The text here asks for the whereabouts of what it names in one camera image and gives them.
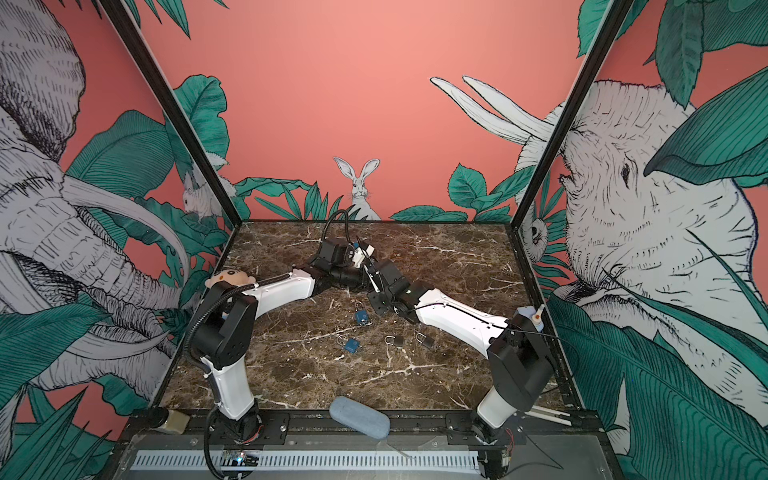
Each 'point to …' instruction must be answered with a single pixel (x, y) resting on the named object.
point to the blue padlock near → (351, 345)
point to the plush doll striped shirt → (241, 273)
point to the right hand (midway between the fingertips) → (374, 289)
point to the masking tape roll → (176, 422)
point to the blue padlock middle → (361, 317)
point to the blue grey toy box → (530, 311)
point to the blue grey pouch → (360, 417)
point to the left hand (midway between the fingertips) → (389, 279)
